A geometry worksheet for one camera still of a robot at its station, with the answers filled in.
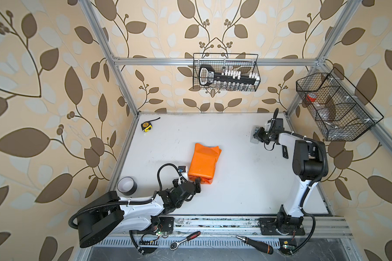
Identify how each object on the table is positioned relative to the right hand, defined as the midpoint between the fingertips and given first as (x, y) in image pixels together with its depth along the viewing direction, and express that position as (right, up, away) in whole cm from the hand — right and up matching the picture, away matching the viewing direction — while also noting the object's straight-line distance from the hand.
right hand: (254, 134), depth 103 cm
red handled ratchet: (-46, -47, -34) cm, 74 cm away
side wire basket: (+30, +11, -30) cm, 44 cm away
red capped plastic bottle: (+27, +21, -15) cm, 37 cm away
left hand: (-39, -23, -18) cm, 48 cm away
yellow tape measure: (-72, +6, +8) cm, 73 cm away
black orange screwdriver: (-10, -46, -35) cm, 59 cm away
